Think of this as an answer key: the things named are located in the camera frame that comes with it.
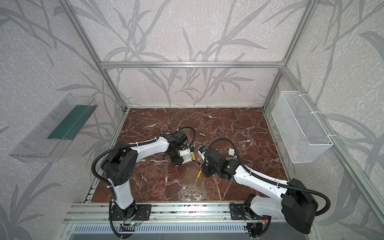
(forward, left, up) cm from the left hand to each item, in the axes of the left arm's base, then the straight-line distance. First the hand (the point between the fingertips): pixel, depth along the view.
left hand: (181, 155), depth 92 cm
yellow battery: (-10, -12, -1) cm, 16 cm away
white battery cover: (+4, -33, -2) cm, 33 cm away
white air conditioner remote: (-1, -4, +1) cm, 4 cm away
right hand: (-7, -14, +7) cm, 17 cm away
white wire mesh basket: (-7, -55, +34) cm, 65 cm away
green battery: (+17, -14, -2) cm, 22 cm away
